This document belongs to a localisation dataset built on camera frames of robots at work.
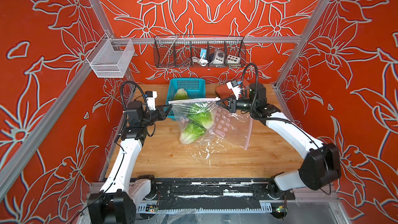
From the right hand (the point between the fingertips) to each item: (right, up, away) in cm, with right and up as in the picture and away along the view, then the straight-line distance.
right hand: (215, 103), depth 72 cm
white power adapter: (+5, +27, +19) cm, 34 cm away
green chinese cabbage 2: (-20, +5, +32) cm, 38 cm away
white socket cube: (+14, +26, +22) cm, 37 cm away
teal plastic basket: (-11, +10, +42) cm, 45 cm away
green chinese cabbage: (-7, -8, +4) cm, 11 cm away
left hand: (-22, -1, +3) cm, 22 cm away
